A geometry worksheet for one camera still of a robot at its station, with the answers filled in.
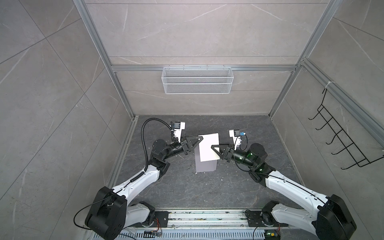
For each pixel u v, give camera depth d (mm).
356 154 601
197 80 1009
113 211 404
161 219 732
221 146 672
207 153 674
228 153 624
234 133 639
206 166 923
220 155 647
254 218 732
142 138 581
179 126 624
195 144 658
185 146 613
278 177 536
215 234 700
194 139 645
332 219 390
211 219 747
